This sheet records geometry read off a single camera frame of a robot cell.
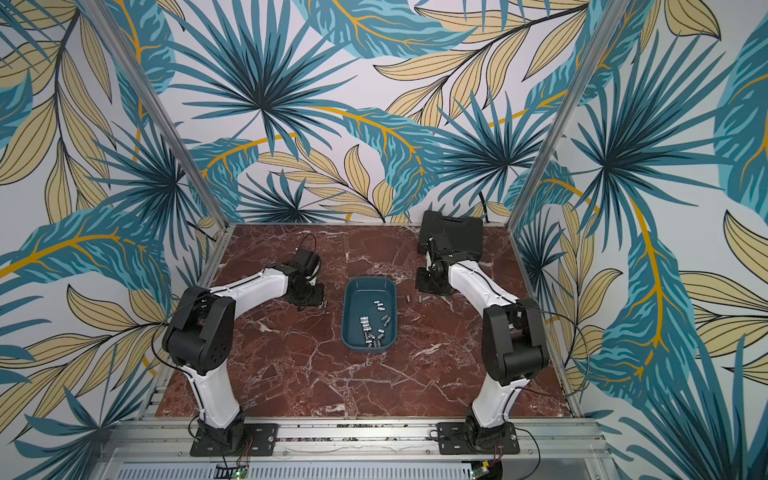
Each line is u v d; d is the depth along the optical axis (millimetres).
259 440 742
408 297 992
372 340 899
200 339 496
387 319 931
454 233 1157
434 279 793
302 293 819
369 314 941
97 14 674
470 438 660
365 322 925
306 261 785
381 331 906
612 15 687
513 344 476
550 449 741
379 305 970
